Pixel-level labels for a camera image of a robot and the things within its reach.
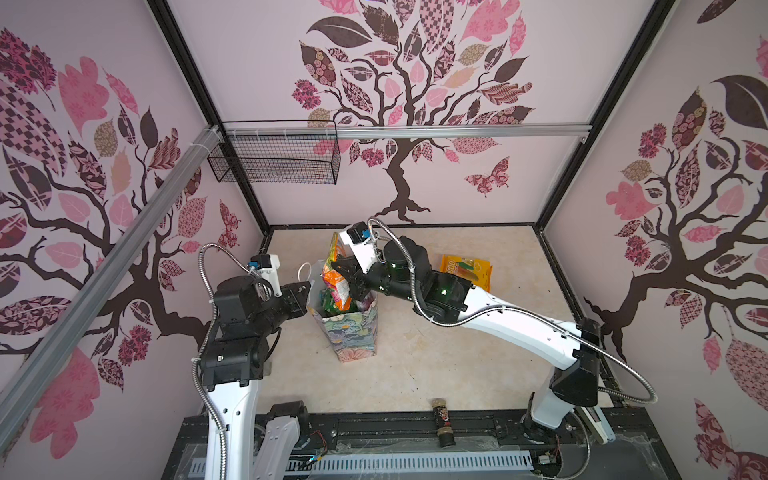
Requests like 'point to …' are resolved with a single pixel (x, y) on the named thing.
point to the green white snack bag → (329, 305)
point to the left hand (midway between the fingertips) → (311, 290)
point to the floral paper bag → (351, 336)
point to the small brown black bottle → (444, 428)
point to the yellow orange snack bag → (477, 271)
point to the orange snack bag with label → (334, 280)
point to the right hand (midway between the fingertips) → (335, 258)
